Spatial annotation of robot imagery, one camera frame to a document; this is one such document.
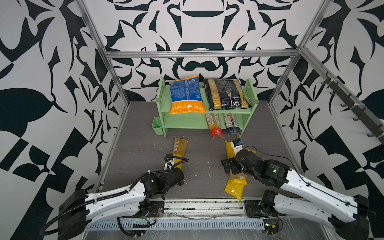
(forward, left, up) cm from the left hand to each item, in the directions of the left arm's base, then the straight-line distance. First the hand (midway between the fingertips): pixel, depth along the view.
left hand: (179, 167), depth 80 cm
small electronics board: (-26, -43, -7) cm, 51 cm away
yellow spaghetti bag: (+12, 0, -2) cm, 12 cm away
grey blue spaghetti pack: (+22, -31, +8) cm, 39 cm away
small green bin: (+32, +16, -5) cm, 36 cm away
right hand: (0, -25, +9) cm, 27 cm away
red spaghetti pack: (+21, -21, +9) cm, 31 cm away
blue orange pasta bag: (+27, -5, +26) cm, 38 cm away
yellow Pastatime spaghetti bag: (-8, -29, -5) cm, 31 cm away
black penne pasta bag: (+31, -26, +23) cm, 47 cm away
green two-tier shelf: (+26, -11, +7) cm, 29 cm away
